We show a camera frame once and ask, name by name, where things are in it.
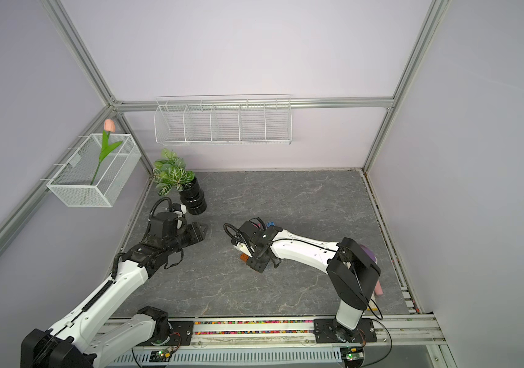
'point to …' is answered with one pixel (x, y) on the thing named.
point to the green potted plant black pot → (170, 172)
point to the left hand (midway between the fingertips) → (203, 229)
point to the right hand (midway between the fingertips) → (258, 257)
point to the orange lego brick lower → (243, 257)
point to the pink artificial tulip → (106, 147)
